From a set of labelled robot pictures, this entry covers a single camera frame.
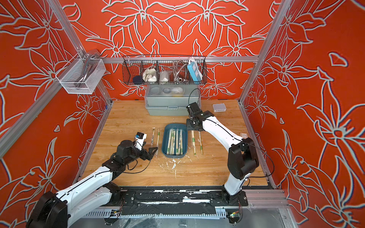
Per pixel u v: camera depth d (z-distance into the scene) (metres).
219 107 1.14
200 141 0.95
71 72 0.79
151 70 0.96
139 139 0.71
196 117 0.62
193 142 0.82
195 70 0.87
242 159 0.45
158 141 0.95
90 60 0.86
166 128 0.95
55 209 0.40
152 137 0.97
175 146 0.92
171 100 1.06
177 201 0.73
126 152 0.65
